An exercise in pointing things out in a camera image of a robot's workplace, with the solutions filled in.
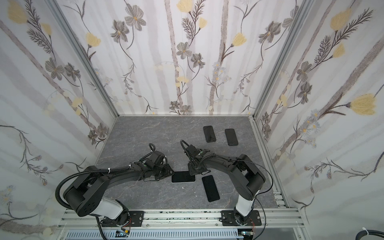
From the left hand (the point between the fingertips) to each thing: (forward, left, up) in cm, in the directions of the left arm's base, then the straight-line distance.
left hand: (172, 169), depth 89 cm
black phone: (-3, -6, -3) cm, 8 cm away
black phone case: (+30, -26, -4) cm, 40 cm away
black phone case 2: (+25, -42, -2) cm, 48 cm away
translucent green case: (-7, -7, -2) cm, 10 cm away
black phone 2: (-11, -23, -3) cm, 25 cm away
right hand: (0, -11, -1) cm, 11 cm away
